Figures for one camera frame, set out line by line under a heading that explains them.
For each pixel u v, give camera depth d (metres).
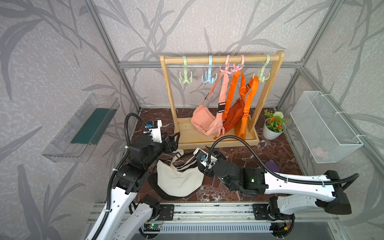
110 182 0.44
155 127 0.56
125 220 0.54
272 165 0.90
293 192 0.44
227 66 1.11
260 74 0.70
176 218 0.73
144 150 0.46
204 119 1.00
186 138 1.09
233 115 1.00
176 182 0.81
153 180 0.82
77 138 0.64
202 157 0.51
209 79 0.69
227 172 0.44
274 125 0.90
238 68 0.71
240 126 0.83
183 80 0.71
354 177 0.41
